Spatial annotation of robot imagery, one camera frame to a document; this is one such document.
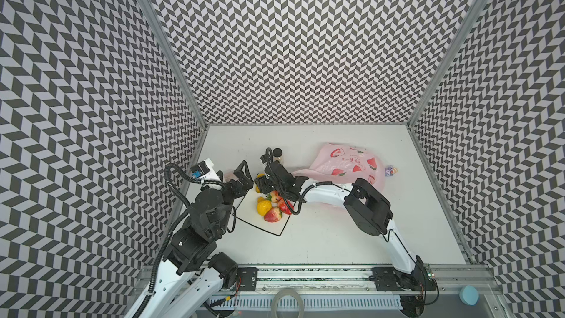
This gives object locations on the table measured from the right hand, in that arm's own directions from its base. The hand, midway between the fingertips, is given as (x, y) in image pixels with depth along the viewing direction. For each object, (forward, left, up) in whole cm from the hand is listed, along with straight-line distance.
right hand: (260, 182), depth 92 cm
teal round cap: (-40, -70, -6) cm, 81 cm away
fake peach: (-7, -6, +1) cm, 10 cm away
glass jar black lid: (+12, -7, +4) cm, 14 cm away
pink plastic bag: (+3, -35, +8) cm, 36 cm away
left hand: (-10, +3, +26) cm, 28 cm away
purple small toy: (+5, -57, -2) cm, 57 cm away
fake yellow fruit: (-11, -2, +2) cm, 12 cm away
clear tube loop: (-38, -11, -4) cm, 40 cm away
